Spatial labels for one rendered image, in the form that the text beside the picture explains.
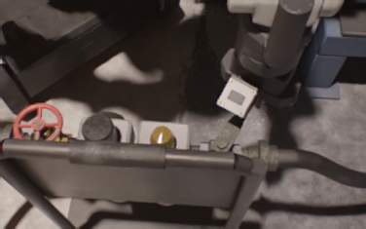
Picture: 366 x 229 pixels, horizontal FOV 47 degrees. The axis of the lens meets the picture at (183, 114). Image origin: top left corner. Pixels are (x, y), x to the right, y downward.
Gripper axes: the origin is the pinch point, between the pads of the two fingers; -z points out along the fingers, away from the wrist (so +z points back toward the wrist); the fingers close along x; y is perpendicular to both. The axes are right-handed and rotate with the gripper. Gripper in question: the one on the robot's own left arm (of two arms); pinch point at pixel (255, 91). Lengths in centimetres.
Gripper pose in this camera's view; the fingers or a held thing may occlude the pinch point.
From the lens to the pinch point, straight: 68.2
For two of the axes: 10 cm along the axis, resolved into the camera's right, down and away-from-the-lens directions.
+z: 0.0, -4.6, -8.9
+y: -5.4, 7.5, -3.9
